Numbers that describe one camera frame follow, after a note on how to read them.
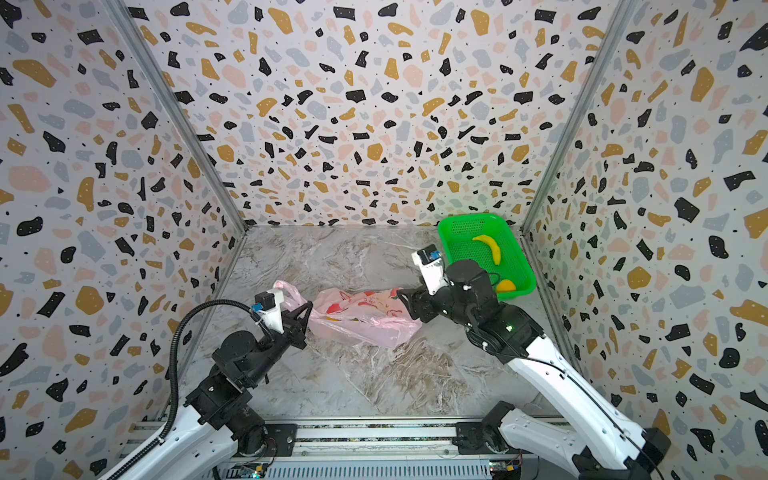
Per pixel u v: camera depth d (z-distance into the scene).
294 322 0.64
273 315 0.61
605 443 0.38
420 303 0.58
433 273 0.56
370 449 0.73
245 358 0.52
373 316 0.80
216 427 0.52
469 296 0.47
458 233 1.18
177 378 0.49
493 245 1.14
